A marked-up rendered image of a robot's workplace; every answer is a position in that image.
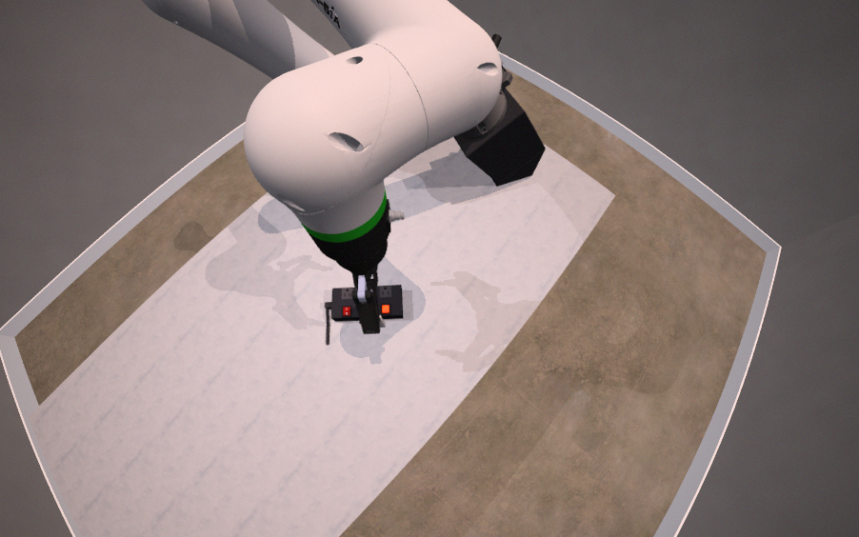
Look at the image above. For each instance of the black power strip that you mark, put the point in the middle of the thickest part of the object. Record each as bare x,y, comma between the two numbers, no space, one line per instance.
343,308

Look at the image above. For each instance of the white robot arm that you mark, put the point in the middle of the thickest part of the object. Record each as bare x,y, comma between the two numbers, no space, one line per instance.
328,129

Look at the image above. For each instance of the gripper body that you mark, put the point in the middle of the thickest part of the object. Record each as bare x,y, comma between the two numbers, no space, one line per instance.
364,267

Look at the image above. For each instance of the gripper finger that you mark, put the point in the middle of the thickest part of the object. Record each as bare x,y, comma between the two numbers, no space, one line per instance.
364,302

